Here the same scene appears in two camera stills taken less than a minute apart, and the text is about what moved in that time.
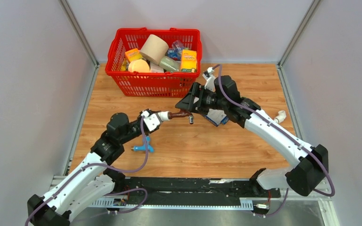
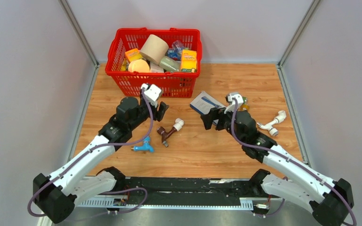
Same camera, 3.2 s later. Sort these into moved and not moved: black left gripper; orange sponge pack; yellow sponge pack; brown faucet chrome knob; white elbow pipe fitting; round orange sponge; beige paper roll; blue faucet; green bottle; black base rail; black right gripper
Moved: black right gripper; black left gripper; white elbow pipe fitting; brown faucet chrome knob
Not moved: green bottle; orange sponge pack; round orange sponge; beige paper roll; blue faucet; yellow sponge pack; black base rail
